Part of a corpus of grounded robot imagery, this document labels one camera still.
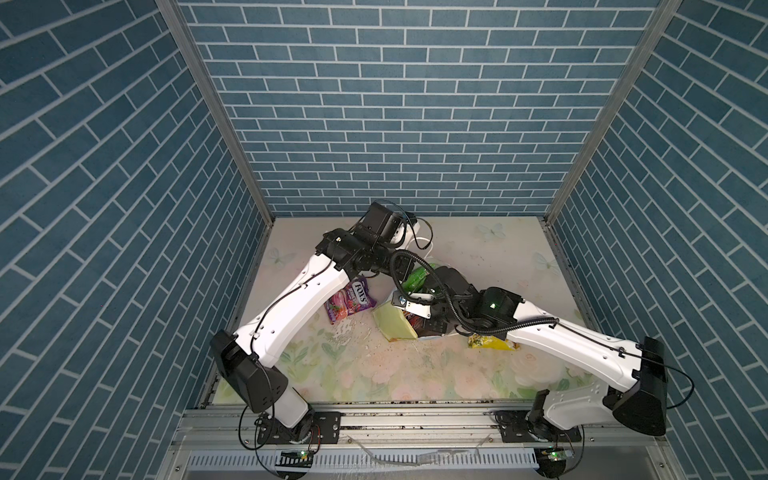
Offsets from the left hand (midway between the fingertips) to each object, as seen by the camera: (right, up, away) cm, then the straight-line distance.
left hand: (422, 268), depth 71 cm
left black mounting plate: (-26, -40, +2) cm, 47 cm away
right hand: (-1, -9, +3) cm, 9 cm away
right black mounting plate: (+23, -40, +3) cm, 46 cm away
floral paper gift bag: (-5, -12, -4) cm, 14 cm away
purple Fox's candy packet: (-20, -12, +24) cm, 34 cm away
